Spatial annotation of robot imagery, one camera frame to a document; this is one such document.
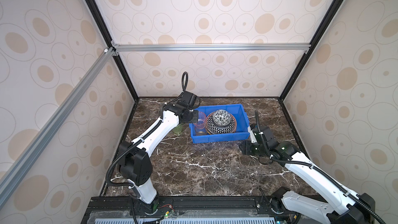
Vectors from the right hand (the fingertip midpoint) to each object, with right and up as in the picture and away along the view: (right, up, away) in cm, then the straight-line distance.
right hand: (243, 146), depth 79 cm
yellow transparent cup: (-22, +5, +18) cm, 29 cm away
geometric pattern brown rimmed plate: (-15, +6, +19) cm, 25 cm away
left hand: (-24, +16, +4) cm, 29 cm away
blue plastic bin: (+4, +6, +18) cm, 19 cm away
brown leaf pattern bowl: (-9, +13, +18) cm, 24 cm away
